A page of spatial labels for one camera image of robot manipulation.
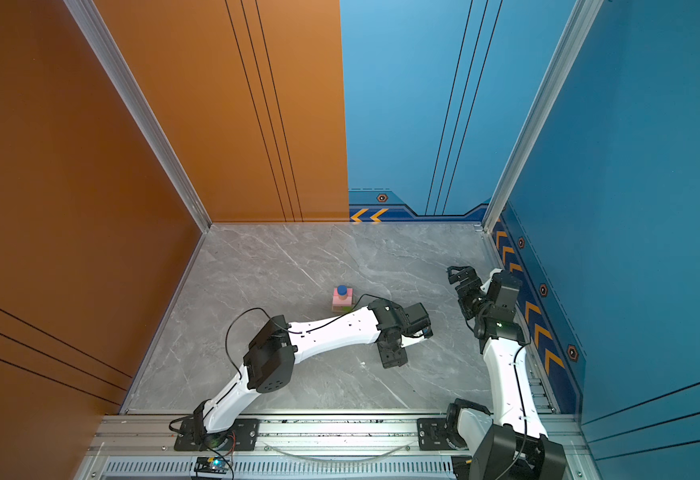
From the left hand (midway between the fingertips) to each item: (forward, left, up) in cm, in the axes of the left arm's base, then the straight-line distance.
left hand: (394, 345), depth 84 cm
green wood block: (+12, +14, -1) cm, 19 cm away
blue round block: (+15, +15, +5) cm, 22 cm away
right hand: (+13, -15, +15) cm, 25 cm away
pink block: (+14, +14, +2) cm, 20 cm away
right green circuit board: (-27, -14, -4) cm, 31 cm away
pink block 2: (+12, +17, 0) cm, 21 cm away
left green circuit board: (-28, +44, -6) cm, 53 cm away
